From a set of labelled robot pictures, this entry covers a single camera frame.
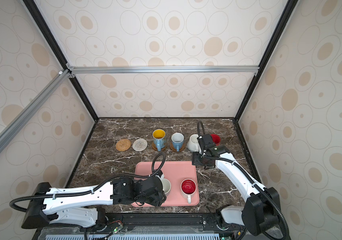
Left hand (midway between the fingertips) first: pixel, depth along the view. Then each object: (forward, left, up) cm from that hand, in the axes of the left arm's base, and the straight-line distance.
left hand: (167, 201), depth 68 cm
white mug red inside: (+10, -11, -12) cm, 19 cm away
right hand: (+22, -17, -3) cm, 28 cm away
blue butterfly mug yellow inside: (+41, +7, -6) cm, 42 cm away
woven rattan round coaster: (+39, +32, -14) cm, 53 cm away
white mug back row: (+36, -15, -7) cm, 39 cm away
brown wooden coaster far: (+35, -3, -13) cm, 37 cm away
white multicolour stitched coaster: (+39, +21, -14) cm, 47 cm away
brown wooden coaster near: (+37, +10, -13) cm, 40 cm away
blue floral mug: (+41, -5, -9) cm, 42 cm away
